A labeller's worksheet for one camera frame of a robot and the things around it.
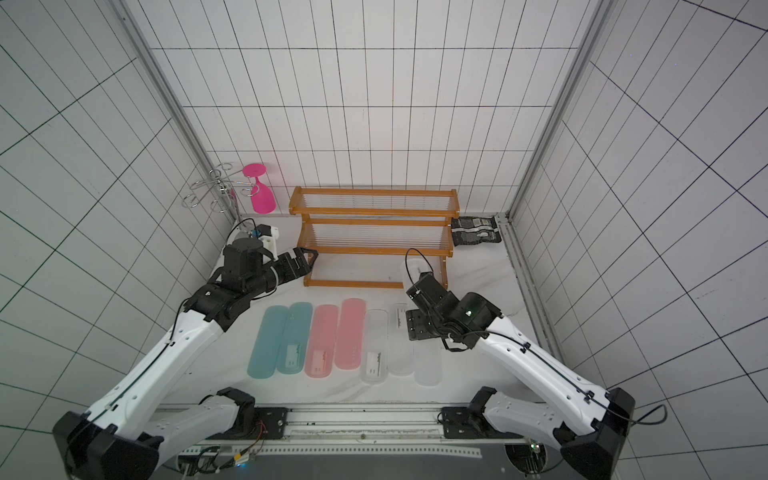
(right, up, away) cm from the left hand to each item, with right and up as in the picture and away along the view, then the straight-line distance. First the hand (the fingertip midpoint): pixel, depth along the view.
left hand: (304, 264), depth 76 cm
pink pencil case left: (+2, -26, +8) cm, 27 cm away
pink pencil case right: (+11, -22, +12) cm, 28 cm away
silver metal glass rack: (-29, +23, +14) cm, 40 cm away
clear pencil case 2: (+28, -1, +2) cm, 28 cm away
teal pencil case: (-6, -24, +13) cm, 28 cm away
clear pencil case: (+18, -26, +10) cm, 33 cm away
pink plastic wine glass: (-24, +21, +30) cm, 44 cm away
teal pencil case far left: (-13, -27, +8) cm, 31 cm away
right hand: (+28, -15, -2) cm, 32 cm away
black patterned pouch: (+53, +10, +38) cm, 66 cm away
